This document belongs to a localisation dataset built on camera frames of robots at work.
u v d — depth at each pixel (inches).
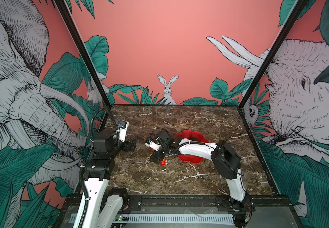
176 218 27.7
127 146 24.3
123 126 23.0
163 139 27.6
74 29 30.3
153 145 30.9
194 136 38.8
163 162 34.0
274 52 33.9
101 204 17.6
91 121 17.8
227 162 19.7
